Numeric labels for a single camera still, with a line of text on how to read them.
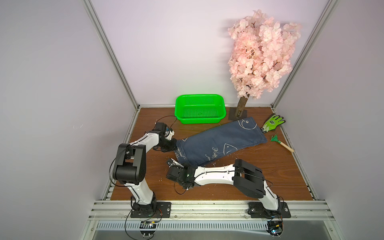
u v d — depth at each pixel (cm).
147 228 72
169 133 84
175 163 76
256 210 73
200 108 118
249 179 49
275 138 100
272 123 108
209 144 97
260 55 70
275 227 70
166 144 82
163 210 73
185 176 62
